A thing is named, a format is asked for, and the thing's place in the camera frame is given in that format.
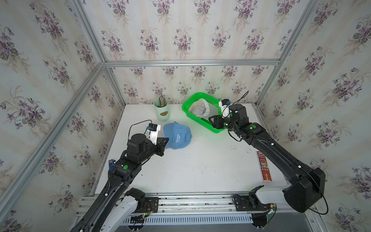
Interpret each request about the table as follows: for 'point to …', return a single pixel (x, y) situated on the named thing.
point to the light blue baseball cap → (179, 136)
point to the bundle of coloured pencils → (162, 100)
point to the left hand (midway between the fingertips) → (170, 140)
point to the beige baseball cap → (202, 108)
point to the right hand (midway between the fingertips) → (214, 118)
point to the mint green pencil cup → (163, 112)
